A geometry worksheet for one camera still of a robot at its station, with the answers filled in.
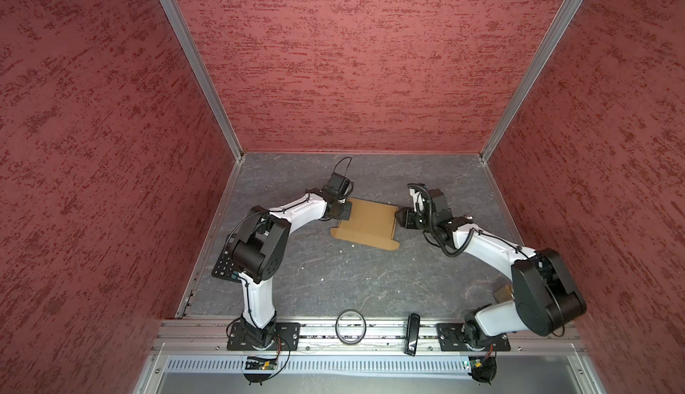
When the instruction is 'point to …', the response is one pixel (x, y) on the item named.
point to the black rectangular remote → (412, 333)
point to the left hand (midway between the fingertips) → (342, 215)
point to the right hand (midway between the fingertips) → (398, 219)
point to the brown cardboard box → (371, 224)
